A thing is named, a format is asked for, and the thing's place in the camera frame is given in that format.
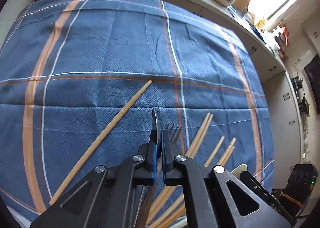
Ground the cream ceramic spoon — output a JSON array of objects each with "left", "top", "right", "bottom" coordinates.
[{"left": 231, "top": 164, "right": 247, "bottom": 177}]

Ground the wooden chopstick two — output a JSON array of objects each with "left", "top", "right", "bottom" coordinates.
[{"left": 147, "top": 113, "right": 214, "bottom": 225}]

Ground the black range hood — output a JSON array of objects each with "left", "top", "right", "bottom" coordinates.
[{"left": 304, "top": 54, "right": 320, "bottom": 114}]

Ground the steel knife wooden handle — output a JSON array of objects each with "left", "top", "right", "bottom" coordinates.
[{"left": 133, "top": 109, "right": 161, "bottom": 227}]

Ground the wooden chopstick five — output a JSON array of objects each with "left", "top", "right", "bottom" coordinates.
[{"left": 162, "top": 145, "right": 236, "bottom": 228}]

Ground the blue plaid tablecloth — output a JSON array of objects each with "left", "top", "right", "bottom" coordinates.
[{"left": 1, "top": 0, "right": 274, "bottom": 221}]

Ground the steel fork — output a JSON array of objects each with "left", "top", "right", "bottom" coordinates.
[{"left": 165, "top": 123, "right": 181, "bottom": 144}]

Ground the wooden cutting board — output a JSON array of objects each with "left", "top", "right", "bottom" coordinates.
[{"left": 232, "top": 0, "right": 251, "bottom": 14}]

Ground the wooden chopstick three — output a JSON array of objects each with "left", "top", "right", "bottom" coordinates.
[{"left": 149, "top": 136, "right": 225, "bottom": 227}]

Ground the black cooking pot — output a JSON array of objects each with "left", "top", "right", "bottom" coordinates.
[{"left": 291, "top": 75, "right": 303, "bottom": 93}]

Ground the long wooden chopstick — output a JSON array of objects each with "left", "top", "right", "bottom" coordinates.
[{"left": 49, "top": 80, "right": 152, "bottom": 206}]

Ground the black wok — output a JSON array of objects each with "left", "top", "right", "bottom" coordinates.
[{"left": 298, "top": 94, "right": 310, "bottom": 115}]

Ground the wooden chopstick four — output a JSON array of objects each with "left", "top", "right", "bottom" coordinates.
[{"left": 159, "top": 137, "right": 237, "bottom": 228}]

